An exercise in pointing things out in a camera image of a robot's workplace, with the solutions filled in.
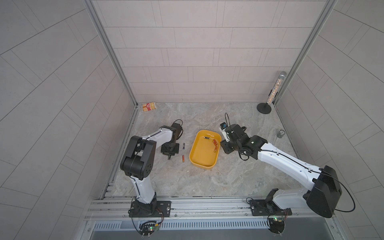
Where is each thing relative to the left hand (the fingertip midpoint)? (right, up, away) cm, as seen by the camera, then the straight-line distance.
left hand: (173, 152), depth 93 cm
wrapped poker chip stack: (+69, +11, +2) cm, 70 cm away
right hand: (+30, +9, -12) cm, 33 cm away
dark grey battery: (+21, +9, +3) cm, 23 cm away
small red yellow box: (-22, +30, +19) cm, 42 cm away
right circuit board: (+52, -27, -26) cm, 64 cm away
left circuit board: (-8, -28, -26) cm, 39 cm away
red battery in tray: (+27, +3, -1) cm, 27 cm away
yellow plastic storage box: (+20, +3, -2) cm, 20 cm away
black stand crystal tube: (+66, +29, +19) cm, 74 cm away
